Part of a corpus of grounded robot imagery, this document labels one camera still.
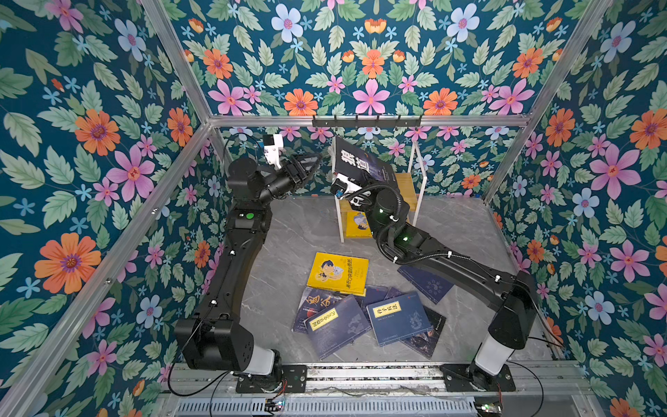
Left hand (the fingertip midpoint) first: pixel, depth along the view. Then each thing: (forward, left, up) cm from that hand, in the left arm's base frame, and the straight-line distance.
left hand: (321, 153), depth 60 cm
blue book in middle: (-15, -14, -48) cm, 52 cm away
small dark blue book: (-13, -34, -49) cm, 61 cm away
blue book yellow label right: (-24, -20, -48) cm, 57 cm away
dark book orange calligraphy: (-17, +8, -48) cm, 51 cm away
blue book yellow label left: (-25, 0, -47) cm, 53 cm away
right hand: (+3, -13, -7) cm, 15 cm away
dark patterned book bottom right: (-31, -28, -49) cm, 65 cm away
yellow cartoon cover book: (-7, -5, -48) cm, 49 cm away
